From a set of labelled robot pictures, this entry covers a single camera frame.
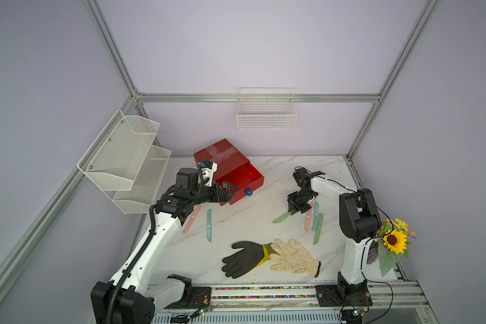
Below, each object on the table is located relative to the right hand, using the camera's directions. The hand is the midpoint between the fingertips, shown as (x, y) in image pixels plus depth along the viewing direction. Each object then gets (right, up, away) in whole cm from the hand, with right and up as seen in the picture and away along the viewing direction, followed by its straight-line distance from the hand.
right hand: (288, 211), depth 95 cm
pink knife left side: (-46, -2, 0) cm, 46 cm away
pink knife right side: (+9, -3, 0) cm, 10 cm away
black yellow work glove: (-19, -16, -13) cm, 28 cm away
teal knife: (-38, -6, -2) cm, 38 cm away
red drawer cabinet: (-26, +21, -7) cm, 35 cm away
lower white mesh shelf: (-62, +8, -19) cm, 65 cm away
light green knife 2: (+12, -8, -5) cm, 15 cm away
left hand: (-28, +12, -20) cm, 36 cm away
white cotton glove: (-1, -17, -13) cm, 21 cm away
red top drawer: (-21, +16, -2) cm, 26 cm away
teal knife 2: (+15, +2, +5) cm, 16 cm away
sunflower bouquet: (+26, -4, -33) cm, 42 cm away
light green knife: (-3, -3, 0) cm, 4 cm away
